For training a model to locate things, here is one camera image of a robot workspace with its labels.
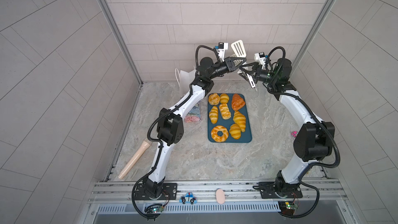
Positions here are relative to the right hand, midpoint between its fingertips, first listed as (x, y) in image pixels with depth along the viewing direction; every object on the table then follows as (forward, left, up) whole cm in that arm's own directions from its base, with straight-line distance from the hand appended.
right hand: (240, 73), depth 73 cm
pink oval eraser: (-44, +13, -34) cm, 57 cm away
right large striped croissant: (-6, -3, -32) cm, 33 cm away
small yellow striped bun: (+10, +5, -31) cm, 32 cm away
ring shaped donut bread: (-14, +13, -33) cm, 38 cm away
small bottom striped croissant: (-14, +2, -31) cm, 34 cm away
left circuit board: (-47, +41, -31) cm, 70 cm away
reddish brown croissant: (+6, -4, -30) cm, 31 cm away
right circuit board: (-50, -16, -37) cm, 64 cm away
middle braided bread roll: (0, +5, -31) cm, 32 cm away
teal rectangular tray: (-16, -5, -35) cm, 39 cm away
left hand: (0, -3, +7) cm, 8 cm away
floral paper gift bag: (+14, +29, -14) cm, 35 cm away
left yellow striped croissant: (-2, +13, -31) cm, 34 cm away
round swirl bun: (+10, +12, -30) cm, 34 cm away
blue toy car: (-44, +28, -33) cm, 62 cm away
